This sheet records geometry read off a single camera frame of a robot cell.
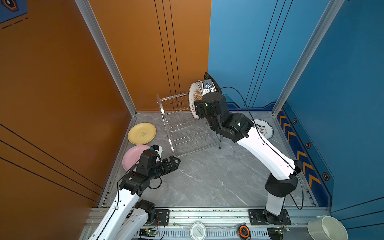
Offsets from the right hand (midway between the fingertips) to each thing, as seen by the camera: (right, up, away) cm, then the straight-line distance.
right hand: (203, 98), depth 65 cm
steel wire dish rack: (-10, -18, +38) cm, 43 cm away
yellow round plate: (-42, -18, +41) cm, 62 cm away
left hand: (-14, -31, +10) cm, 35 cm away
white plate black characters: (+47, -14, +44) cm, 66 cm away
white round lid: (-2, -59, 0) cm, 59 cm away
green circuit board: (-26, -63, +5) cm, 69 cm away
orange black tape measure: (+19, -61, +2) cm, 63 cm away
